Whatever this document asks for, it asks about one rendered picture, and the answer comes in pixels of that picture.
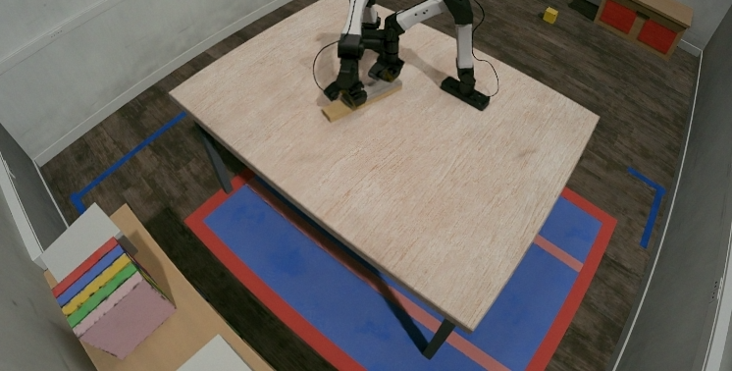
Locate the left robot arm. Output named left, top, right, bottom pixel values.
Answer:
left=363, top=0, right=491, bottom=108

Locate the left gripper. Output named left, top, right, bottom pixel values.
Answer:
left=376, top=50, right=404, bottom=81

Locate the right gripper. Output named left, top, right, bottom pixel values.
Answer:
left=340, top=71, right=368, bottom=108

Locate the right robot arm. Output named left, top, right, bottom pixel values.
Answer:
left=323, top=0, right=381, bottom=102

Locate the light wooden beam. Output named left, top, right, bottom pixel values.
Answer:
left=322, top=85, right=402, bottom=123

